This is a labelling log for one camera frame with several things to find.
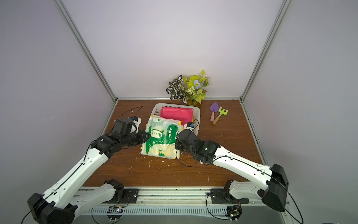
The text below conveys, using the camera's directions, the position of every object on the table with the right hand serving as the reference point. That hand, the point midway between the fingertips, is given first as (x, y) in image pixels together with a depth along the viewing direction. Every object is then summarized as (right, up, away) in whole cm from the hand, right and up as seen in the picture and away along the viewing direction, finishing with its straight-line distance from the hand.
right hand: (174, 138), depth 72 cm
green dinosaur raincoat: (-7, -2, +2) cm, 8 cm away
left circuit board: (-32, -37, 0) cm, 49 cm away
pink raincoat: (+5, +12, +27) cm, 30 cm away
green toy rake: (+36, +14, +38) cm, 54 cm away
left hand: (-12, +2, +1) cm, 12 cm away
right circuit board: (+31, -37, -3) cm, 48 cm away
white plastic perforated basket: (-16, +15, +29) cm, 36 cm away
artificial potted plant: (+10, +30, +22) cm, 38 cm away
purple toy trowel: (+31, +17, +41) cm, 54 cm away
